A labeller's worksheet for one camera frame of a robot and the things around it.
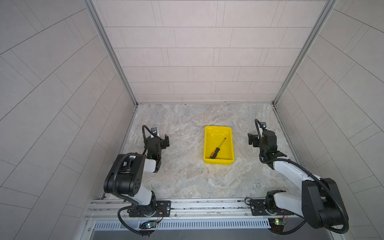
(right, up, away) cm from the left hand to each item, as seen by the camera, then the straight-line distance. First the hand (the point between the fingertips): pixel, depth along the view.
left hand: (161, 132), depth 93 cm
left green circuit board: (+2, -38, -27) cm, 47 cm away
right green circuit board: (+60, -40, -25) cm, 76 cm away
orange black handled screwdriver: (+33, -12, -5) cm, 36 cm away
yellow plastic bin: (+33, -5, +4) cm, 34 cm away
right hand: (+59, 0, -4) cm, 59 cm away
